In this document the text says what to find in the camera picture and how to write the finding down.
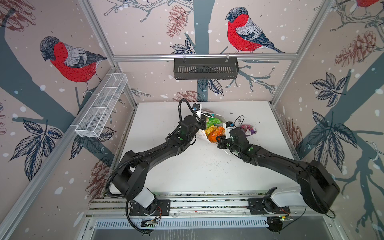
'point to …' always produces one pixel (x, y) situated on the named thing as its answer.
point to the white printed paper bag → (210, 113)
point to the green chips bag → (212, 121)
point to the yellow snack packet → (210, 129)
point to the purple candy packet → (248, 129)
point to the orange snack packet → (217, 132)
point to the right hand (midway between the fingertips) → (216, 135)
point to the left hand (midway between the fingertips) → (206, 110)
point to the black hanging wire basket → (206, 68)
